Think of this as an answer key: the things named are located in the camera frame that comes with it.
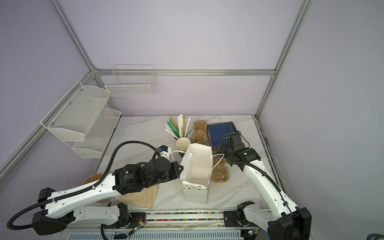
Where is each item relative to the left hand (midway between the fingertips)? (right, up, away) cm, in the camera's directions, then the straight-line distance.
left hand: (183, 170), depth 66 cm
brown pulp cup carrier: (+8, +15, +38) cm, 42 cm away
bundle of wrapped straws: (-7, +20, +30) cm, 36 cm away
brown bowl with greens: (-49, -7, +11) cm, 50 cm away
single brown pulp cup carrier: (+20, -8, +22) cm, 31 cm away
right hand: (+20, +7, +14) cm, 25 cm away
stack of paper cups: (-2, +9, +23) cm, 25 cm away
